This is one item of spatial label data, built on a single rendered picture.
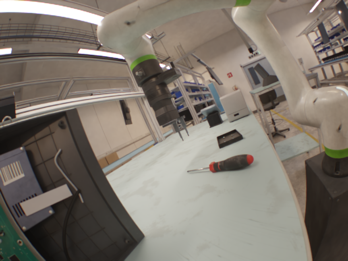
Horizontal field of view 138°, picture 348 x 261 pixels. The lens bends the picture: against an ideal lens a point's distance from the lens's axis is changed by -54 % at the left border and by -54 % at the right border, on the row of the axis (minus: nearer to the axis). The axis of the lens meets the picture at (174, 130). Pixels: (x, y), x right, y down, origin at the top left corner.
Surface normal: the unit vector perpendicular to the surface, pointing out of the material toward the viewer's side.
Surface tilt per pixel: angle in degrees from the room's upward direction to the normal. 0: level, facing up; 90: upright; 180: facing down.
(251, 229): 0
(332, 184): 0
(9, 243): 90
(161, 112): 70
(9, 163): 90
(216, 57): 90
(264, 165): 0
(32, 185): 90
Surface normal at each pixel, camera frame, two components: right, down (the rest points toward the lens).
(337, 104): -0.75, 0.37
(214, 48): -0.43, 0.26
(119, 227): 0.57, -0.21
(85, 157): 0.80, -0.33
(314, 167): -0.42, -0.91
